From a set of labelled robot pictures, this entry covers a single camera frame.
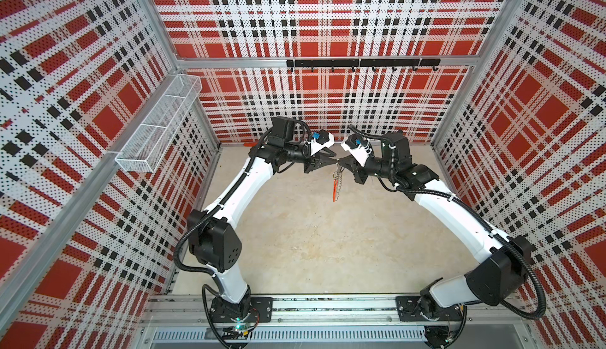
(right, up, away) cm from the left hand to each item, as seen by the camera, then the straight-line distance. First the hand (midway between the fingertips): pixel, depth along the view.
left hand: (333, 158), depth 74 cm
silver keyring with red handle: (+1, -8, -1) cm, 8 cm away
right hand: (+3, -1, -1) cm, 3 cm away
